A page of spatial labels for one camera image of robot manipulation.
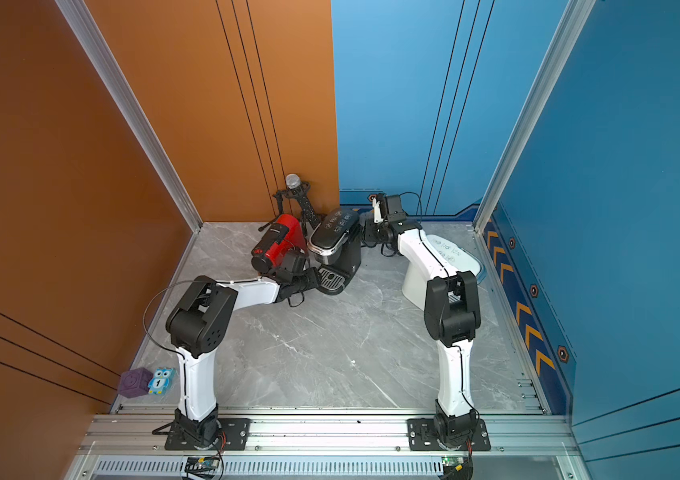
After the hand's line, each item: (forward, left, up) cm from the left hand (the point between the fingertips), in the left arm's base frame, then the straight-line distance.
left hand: (321, 273), depth 103 cm
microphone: (+19, +7, +21) cm, 29 cm away
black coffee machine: (-4, -6, +20) cm, 22 cm away
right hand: (+9, -16, +13) cm, 23 cm away
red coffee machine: (+4, +10, +16) cm, 19 cm away
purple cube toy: (-37, +46, +3) cm, 59 cm away
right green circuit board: (-54, -36, -2) cm, 65 cm away
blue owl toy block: (-36, +41, -1) cm, 54 cm away
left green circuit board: (-55, +26, -6) cm, 60 cm away
